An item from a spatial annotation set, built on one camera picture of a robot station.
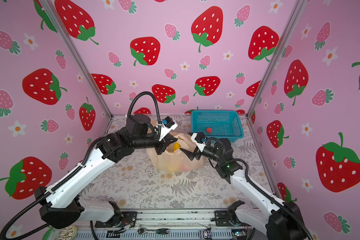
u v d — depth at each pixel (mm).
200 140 574
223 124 1145
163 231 702
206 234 675
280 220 390
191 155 625
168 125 511
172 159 816
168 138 546
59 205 385
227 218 692
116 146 429
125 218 735
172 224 731
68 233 686
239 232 710
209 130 1084
